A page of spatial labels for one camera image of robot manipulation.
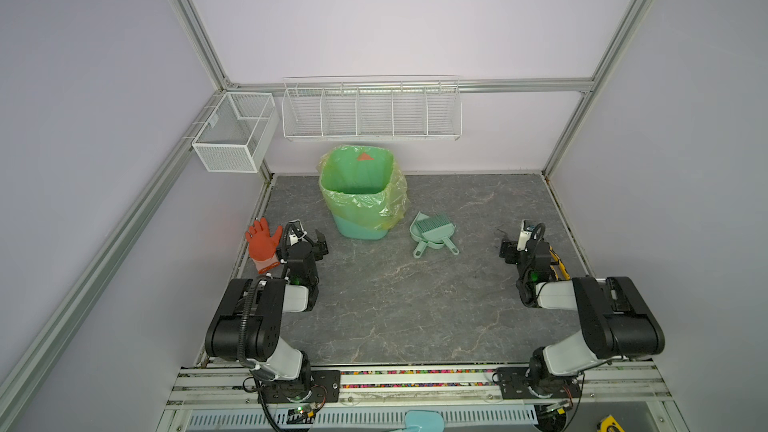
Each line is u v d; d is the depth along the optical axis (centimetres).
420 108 107
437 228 103
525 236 83
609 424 68
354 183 105
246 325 43
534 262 71
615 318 46
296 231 78
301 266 70
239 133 102
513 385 73
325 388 73
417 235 100
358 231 101
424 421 69
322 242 87
